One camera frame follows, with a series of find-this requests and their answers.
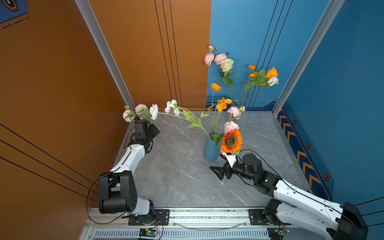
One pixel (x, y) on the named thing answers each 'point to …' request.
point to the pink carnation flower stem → (233, 112)
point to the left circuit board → (147, 232)
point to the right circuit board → (277, 233)
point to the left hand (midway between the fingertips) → (156, 125)
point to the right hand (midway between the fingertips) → (214, 161)
